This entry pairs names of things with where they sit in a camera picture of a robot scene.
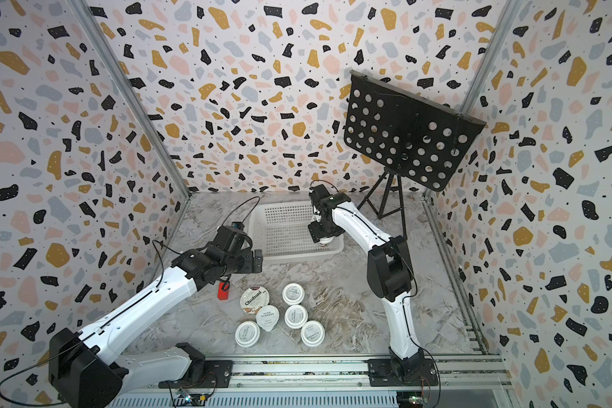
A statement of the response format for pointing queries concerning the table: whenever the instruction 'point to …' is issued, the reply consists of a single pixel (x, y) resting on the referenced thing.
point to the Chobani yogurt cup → (252, 298)
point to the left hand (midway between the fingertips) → (252, 257)
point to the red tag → (223, 291)
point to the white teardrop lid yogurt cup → (267, 316)
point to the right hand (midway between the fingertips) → (323, 234)
